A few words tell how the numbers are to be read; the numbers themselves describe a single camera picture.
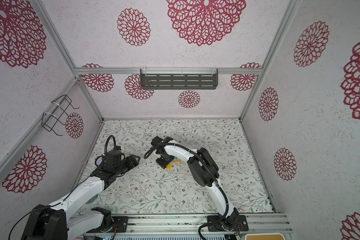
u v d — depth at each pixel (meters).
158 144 0.72
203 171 0.55
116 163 0.68
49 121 0.73
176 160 0.95
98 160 0.94
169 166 0.93
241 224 0.73
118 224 0.73
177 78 0.93
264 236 0.67
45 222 0.44
